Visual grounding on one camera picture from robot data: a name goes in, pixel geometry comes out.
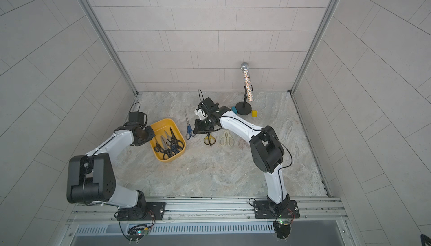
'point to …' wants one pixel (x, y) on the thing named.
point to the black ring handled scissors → (157, 148)
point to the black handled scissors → (168, 153)
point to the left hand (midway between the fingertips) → (153, 132)
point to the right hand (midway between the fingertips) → (194, 131)
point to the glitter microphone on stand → (244, 108)
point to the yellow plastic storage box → (159, 127)
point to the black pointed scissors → (176, 145)
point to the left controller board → (136, 232)
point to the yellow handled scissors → (209, 140)
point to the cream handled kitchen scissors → (227, 137)
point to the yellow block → (254, 113)
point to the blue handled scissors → (189, 131)
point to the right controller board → (282, 228)
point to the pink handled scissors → (242, 143)
